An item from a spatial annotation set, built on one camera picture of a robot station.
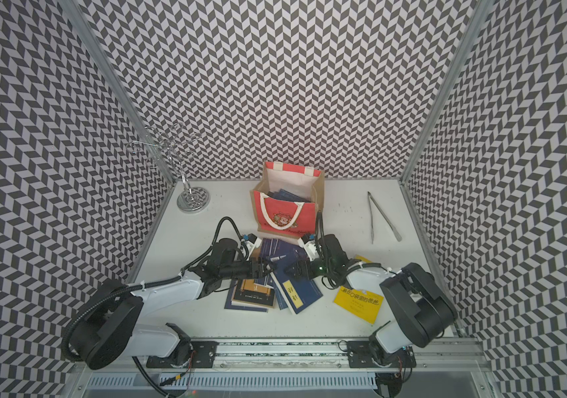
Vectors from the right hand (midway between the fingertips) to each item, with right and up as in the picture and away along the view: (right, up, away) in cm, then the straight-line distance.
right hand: (294, 272), depth 86 cm
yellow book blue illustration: (+24, -10, -4) cm, 26 cm away
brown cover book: (-16, -5, -4) cm, 18 cm away
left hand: (-7, +2, -4) cm, 8 cm away
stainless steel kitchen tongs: (+40, +12, +11) cm, 43 cm away
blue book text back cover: (-4, +28, +18) cm, 33 cm away
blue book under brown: (-22, -8, -4) cm, 24 cm away
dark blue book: (-7, +7, +3) cm, 10 cm away
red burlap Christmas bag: (-3, +19, +3) cm, 19 cm away
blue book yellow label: (+1, -5, -5) cm, 8 cm away
